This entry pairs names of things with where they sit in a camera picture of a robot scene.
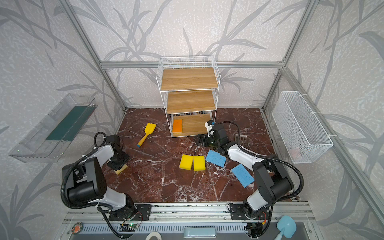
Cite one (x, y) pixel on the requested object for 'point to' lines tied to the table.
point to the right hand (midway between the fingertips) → (198, 134)
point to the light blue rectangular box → (198, 232)
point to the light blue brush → (287, 226)
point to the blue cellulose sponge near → (215, 158)
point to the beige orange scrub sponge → (177, 125)
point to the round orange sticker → (77, 227)
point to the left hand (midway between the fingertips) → (127, 157)
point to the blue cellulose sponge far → (244, 177)
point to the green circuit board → (128, 227)
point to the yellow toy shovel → (149, 128)
